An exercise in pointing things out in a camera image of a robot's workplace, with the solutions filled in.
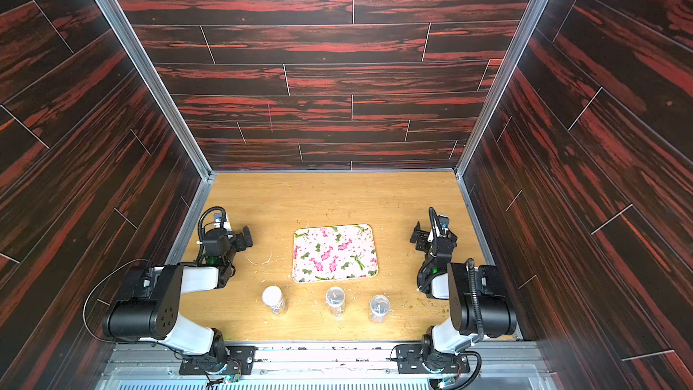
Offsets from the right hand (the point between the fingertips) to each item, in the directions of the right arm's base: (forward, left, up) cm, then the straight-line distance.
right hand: (439, 226), depth 91 cm
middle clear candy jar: (-24, +35, -4) cm, 42 cm away
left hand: (-2, +72, -2) cm, 72 cm away
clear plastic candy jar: (-26, +21, -6) cm, 34 cm away
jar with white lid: (-27, +52, +2) cm, 59 cm away
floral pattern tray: (-7, +37, -9) cm, 38 cm away
